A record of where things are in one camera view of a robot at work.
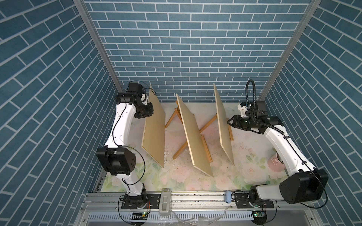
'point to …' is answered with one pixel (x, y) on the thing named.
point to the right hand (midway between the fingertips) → (231, 122)
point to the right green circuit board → (259, 214)
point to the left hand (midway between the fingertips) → (155, 112)
